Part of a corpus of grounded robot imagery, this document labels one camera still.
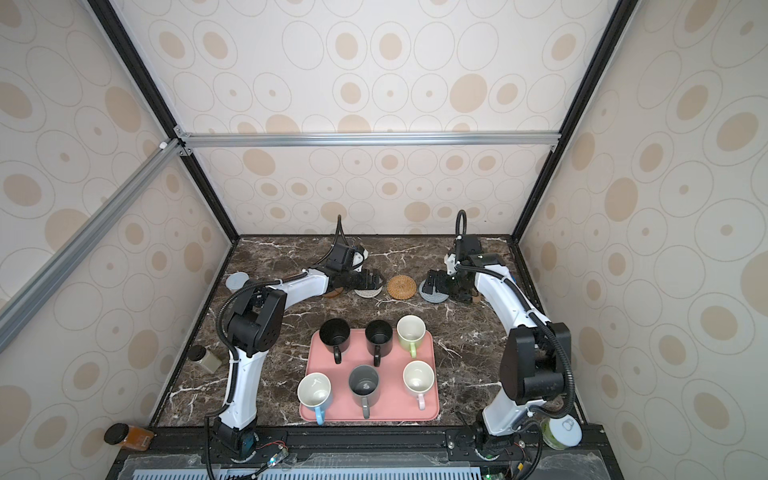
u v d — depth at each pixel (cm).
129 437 68
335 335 89
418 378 82
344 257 83
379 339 89
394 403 80
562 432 72
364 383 81
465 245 70
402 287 106
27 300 52
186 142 91
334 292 80
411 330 90
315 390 78
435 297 101
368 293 103
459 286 74
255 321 57
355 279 91
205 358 81
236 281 99
